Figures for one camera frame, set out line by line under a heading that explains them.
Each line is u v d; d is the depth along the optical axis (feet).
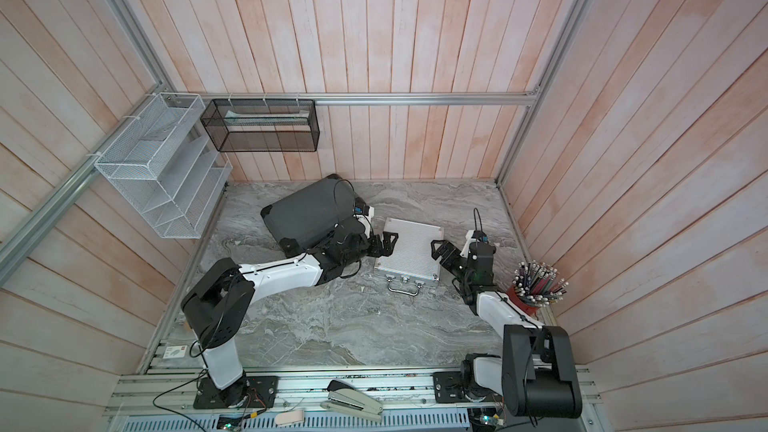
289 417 2.25
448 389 2.42
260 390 2.41
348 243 2.23
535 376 1.37
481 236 2.60
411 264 3.01
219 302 1.65
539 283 2.54
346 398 2.34
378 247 2.56
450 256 2.61
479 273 2.24
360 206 3.46
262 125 3.45
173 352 2.58
